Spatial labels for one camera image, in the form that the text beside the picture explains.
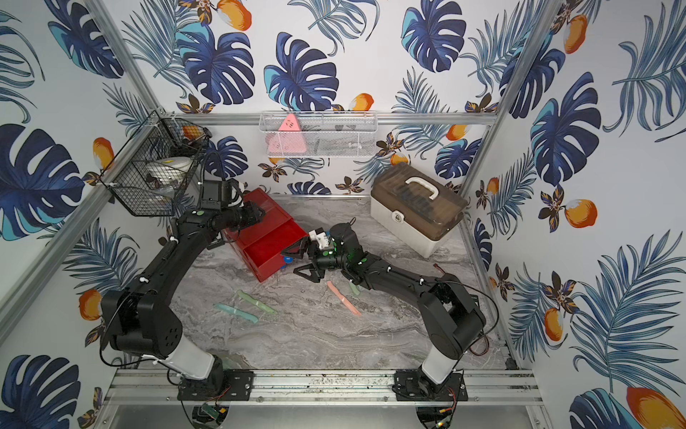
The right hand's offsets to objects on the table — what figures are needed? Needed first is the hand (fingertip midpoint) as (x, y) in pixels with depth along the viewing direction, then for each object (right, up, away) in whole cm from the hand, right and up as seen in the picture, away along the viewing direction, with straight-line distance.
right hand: (287, 260), depth 75 cm
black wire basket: (-42, +26, +5) cm, 50 cm away
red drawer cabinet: (-9, +5, +5) cm, 11 cm away
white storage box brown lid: (+41, +16, +15) cm, 46 cm away
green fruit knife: (-11, -18, +15) cm, 26 cm away
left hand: (-11, +15, +9) cm, 21 cm away
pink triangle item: (-3, +39, +15) cm, 42 cm away
